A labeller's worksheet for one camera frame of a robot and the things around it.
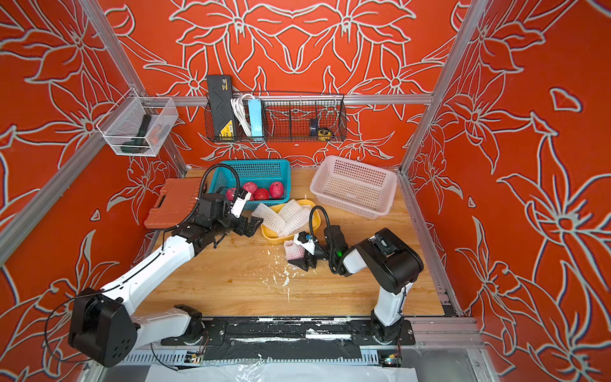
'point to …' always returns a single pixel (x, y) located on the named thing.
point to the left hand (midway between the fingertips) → (252, 212)
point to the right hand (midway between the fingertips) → (289, 252)
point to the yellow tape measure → (324, 134)
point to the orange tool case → (176, 202)
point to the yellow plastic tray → (273, 234)
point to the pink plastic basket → (352, 186)
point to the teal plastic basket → (264, 173)
